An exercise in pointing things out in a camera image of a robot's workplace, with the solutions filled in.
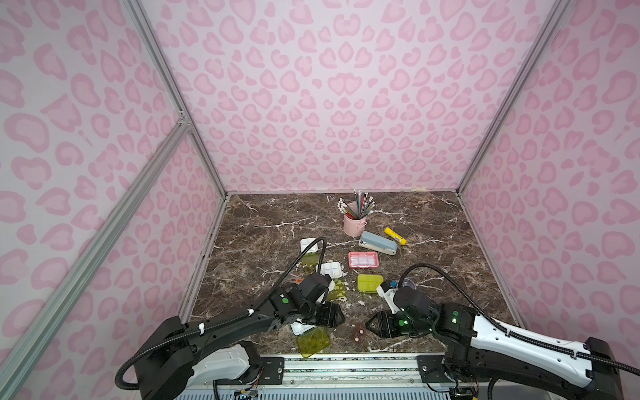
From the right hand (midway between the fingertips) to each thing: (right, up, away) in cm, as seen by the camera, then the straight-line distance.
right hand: (372, 329), depth 72 cm
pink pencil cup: (-3, +28, +29) cm, 40 cm away
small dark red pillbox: (-3, -5, +8) cm, 9 cm away
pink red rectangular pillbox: (+1, +16, +25) cm, 29 cm away
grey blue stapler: (+7, +22, +26) cm, 35 cm away
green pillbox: (-9, +6, +18) cm, 21 cm away
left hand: (-9, +1, +4) cm, 10 cm away
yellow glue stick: (+15, +24, +31) cm, 42 cm away
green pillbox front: (-18, -7, +7) cm, 21 cm away
